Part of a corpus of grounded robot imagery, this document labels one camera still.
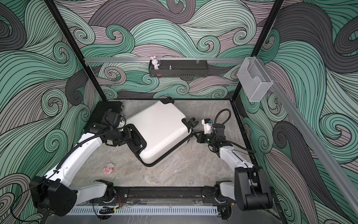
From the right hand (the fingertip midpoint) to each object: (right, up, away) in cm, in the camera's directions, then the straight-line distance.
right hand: (194, 133), depth 87 cm
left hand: (-37, -1, -9) cm, 38 cm away
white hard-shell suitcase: (-22, +3, -11) cm, 24 cm away
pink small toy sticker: (-51, -20, -7) cm, 56 cm away
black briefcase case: (-73, +18, +26) cm, 80 cm away
